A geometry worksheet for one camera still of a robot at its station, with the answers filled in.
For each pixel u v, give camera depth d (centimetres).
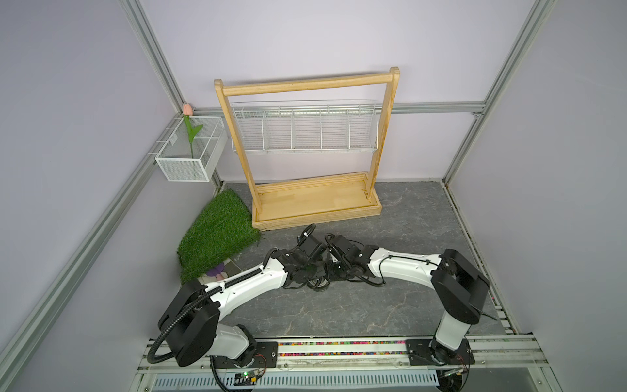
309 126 103
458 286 48
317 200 113
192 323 41
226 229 102
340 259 70
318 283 83
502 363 73
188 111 89
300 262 60
